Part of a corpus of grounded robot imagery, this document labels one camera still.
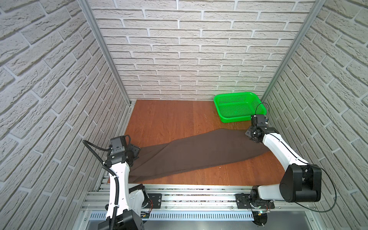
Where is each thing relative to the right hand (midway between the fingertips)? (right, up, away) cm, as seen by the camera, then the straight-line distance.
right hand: (252, 132), depth 87 cm
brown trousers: (-36, -13, +7) cm, 39 cm away
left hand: (-70, -9, -8) cm, 72 cm away
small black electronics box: (-62, -40, -16) cm, 76 cm away
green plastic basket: (-1, +18, +30) cm, 35 cm away
